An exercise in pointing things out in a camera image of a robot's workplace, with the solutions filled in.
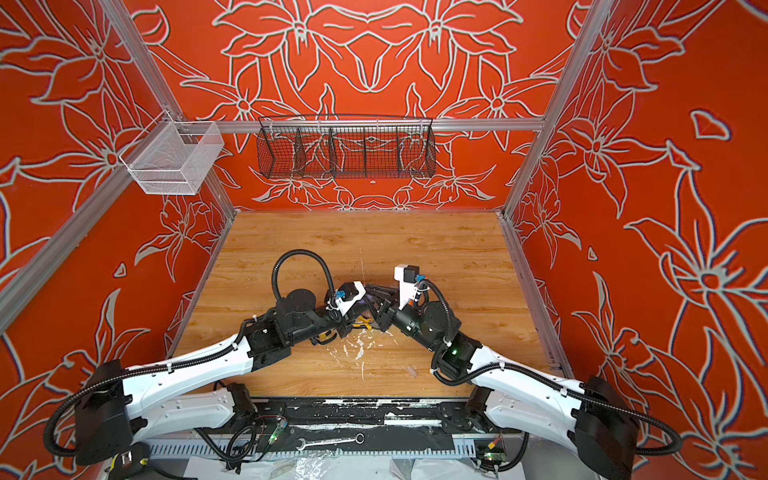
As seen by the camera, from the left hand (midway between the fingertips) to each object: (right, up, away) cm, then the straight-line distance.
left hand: (369, 295), depth 70 cm
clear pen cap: (+11, -23, +10) cm, 27 cm away
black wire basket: (-9, +45, +30) cm, 55 cm away
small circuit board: (+30, -38, -1) cm, 48 cm away
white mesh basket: (-63, +39, +22) cm, 78 cm away
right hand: (-2, +1, -5) cm, 6 cm away
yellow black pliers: (0, -5, -6) cm, 8 cm away
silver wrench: (-2, -34, 0) cm, 35 cm away
